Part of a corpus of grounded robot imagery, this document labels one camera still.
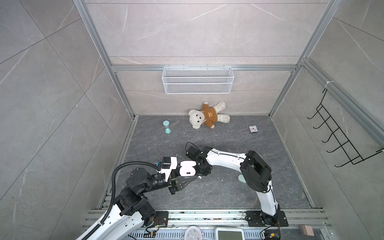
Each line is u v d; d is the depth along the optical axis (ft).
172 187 1.61
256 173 1.66
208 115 3.62
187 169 1.78
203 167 2.49
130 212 1.56
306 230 2.25
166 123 3.39
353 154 2.00
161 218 2.39
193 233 2.25
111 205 1.52
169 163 1.52
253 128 3.62
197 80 3.30
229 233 2.18
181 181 1.70
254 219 2.40
